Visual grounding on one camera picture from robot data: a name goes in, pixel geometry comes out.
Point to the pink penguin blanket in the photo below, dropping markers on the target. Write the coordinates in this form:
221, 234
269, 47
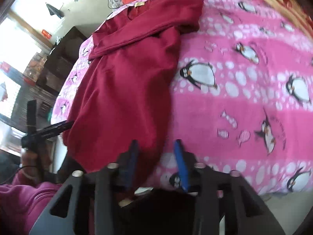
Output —
242, 98

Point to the left hand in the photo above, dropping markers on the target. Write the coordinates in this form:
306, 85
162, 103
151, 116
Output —
31, 161

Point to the dark red sweater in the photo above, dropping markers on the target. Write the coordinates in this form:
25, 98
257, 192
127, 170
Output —
125, 94

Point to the orange patterned blanket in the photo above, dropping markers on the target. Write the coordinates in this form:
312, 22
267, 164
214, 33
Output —
293, 10

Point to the magenta left sleeve forearm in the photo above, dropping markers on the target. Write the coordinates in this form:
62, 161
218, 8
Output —
23, 201

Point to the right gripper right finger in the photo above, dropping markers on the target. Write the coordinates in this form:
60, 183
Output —
222, 196

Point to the dark wooden side table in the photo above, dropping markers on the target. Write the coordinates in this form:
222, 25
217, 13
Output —
60, 62

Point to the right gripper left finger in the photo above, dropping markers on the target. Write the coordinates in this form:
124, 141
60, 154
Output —
85, 201

